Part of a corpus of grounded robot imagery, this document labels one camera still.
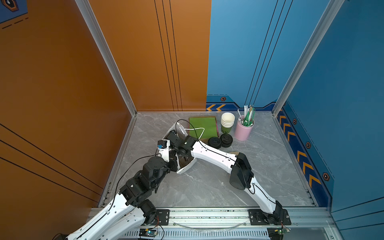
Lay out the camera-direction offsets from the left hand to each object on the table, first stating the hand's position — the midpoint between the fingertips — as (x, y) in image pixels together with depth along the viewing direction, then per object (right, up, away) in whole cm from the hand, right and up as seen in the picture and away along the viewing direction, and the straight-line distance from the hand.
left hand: (177, 149), depth 71 cm
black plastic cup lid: (+20, +2, +17) cm, 26 cm away
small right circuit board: (+48, -40, -1) cm, 62 cm away
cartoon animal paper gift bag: (-1, +8, +5) cm, 10 cm away
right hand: (-2, -3, +16) cm, 16 cm away
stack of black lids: (+29, +2, +28) cm, 40 cm away
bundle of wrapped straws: (+42, +19, +21) cm, 50 cm away
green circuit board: (-15, -40, 0) cm, 42 cm away
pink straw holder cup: (+40, +7, +28) cm, 50 cm away
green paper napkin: (+12, +11, 0) cm, 16 cm away
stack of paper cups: (+29, +15, +26) cm, 42 cm away
